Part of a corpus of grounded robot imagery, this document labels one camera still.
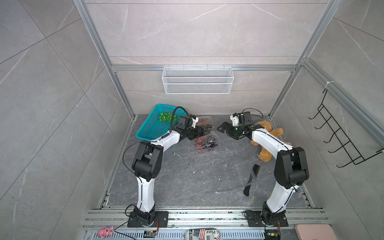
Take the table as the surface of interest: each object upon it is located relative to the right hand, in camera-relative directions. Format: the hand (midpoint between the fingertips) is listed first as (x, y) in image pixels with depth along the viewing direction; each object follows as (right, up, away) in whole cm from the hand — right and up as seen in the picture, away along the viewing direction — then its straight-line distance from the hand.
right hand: (223, 130), depth 92 cm
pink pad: (+42, -51, -19) cm, 68 cm away
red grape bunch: (-15, -8, +4) cm, 18 cm away
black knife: (+17, -25, -6) cm, 31 cm away
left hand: (-10, 0, 0) cm, 10 cm away
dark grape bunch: (-8, -8, +1) cm, 12 cm away
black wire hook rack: (+49, +1, -23) cm, 54 cm away
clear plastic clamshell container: (-10, +6, +15) cm, 19 cm away
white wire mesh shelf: (-18, +34, +8) cm, 40 cm away
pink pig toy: (-61, -47, -24) cm, 81 cm away
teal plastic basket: (-47, +5, +22) cm, 52 cm away
